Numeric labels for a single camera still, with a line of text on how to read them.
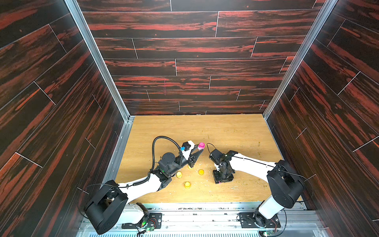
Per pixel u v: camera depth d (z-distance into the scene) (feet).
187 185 2.77
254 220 2.17
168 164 1.93
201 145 2.36
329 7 2.18
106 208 1.37
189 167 2.32
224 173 2.38
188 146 2.03
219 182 2.56
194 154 2.23
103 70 2.91
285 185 1.47
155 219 2.36
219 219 2.47
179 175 2.85
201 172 2.98
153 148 2.26
